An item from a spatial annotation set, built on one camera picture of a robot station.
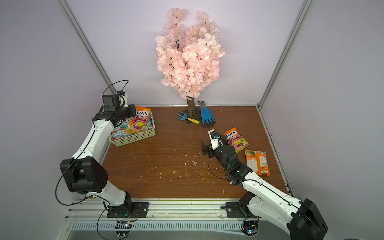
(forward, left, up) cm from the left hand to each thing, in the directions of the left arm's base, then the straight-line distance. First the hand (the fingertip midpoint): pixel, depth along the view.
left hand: (136, 106), depth 85 cm
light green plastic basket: (-8, +6, -22) cm, 24 cm away
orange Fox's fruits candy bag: (-8, -61, -23) cm, 66 cm away
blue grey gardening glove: (+12, -43, -23) cm, 50 cm away
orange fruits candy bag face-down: (-22, -72, -24) cm, 79 cm away
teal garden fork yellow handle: (+14, -25, -25) cm, 38 cm away
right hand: (-17, -43, -3) cm, 47 cm away
